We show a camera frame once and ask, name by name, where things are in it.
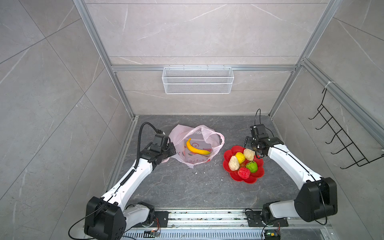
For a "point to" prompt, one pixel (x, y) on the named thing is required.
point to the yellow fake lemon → (240, 157)
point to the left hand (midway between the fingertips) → (172, 144)
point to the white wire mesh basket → (198, 80)
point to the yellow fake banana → (199, 151)
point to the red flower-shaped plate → (234, 175)
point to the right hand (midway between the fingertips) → (250, 142)
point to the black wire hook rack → (359, 159)
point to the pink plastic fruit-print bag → (194, 146)
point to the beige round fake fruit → (249, 154)
